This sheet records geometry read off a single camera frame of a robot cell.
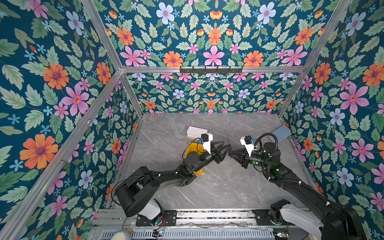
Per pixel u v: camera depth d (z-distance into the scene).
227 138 1.06
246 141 0.65
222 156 0.67
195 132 1.04
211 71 0.93
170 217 0.74
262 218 0.73
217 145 0.74
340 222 0.39
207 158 0.66
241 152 0.69
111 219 0.75
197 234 0.77
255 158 0.66
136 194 0.43
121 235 0.66
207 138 0.65
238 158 0.72
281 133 1.06
